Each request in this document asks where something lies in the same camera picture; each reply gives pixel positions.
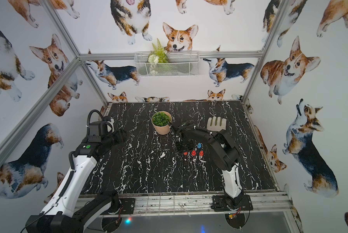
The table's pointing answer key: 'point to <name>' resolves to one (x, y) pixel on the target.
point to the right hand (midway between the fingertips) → (182, 151)
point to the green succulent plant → (160, 119)
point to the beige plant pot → (164, 130)
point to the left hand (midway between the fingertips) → (124, 130)
